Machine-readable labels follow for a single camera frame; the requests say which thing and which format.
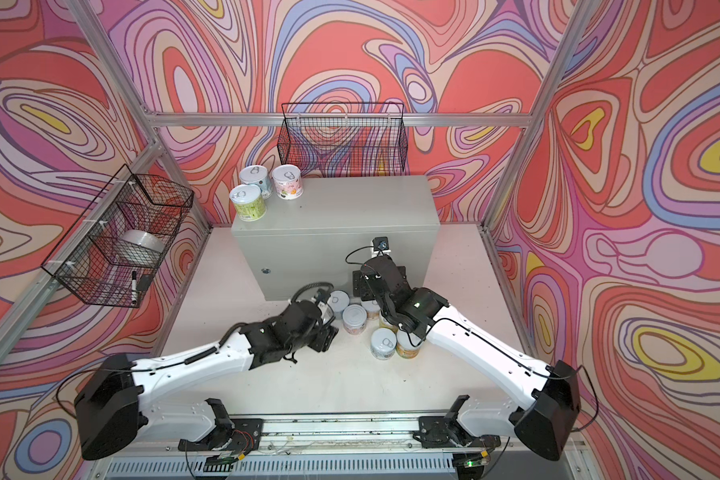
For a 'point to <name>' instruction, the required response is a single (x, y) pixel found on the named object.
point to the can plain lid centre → (354, 319)
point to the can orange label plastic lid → (405, 347)
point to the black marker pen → (134, 287)
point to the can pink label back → (372, 308)
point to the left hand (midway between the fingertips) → (333, 319)
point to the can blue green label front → (383, 343)
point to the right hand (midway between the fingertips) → (374, 277)
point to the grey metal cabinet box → (329, 231)
